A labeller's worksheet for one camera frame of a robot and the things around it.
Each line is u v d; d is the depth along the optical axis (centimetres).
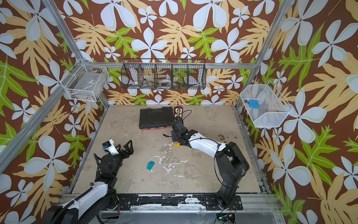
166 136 101
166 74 99
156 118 108
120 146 86
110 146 72
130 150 77
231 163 46
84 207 48
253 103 86
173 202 75
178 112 115
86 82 86
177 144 96
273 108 77
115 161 66
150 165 86
